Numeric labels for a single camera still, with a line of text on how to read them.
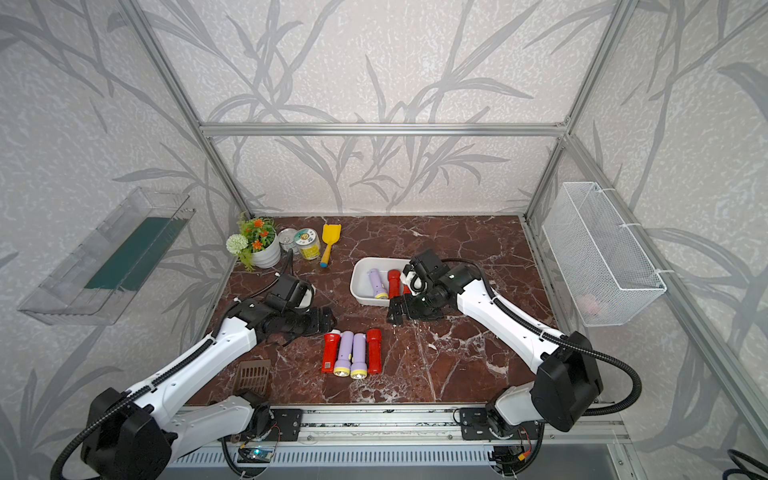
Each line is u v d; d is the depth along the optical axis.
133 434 0.38
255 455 0.71
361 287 1.00
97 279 0.64
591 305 0.72
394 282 0.99
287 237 1.06
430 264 0.64
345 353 0.83
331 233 1.15
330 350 0.85
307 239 1.02
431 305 0.66
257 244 0.96
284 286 0.64
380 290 0.95
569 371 0.41
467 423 0.74
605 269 0.62
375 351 0.83
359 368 0.80
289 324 0.66
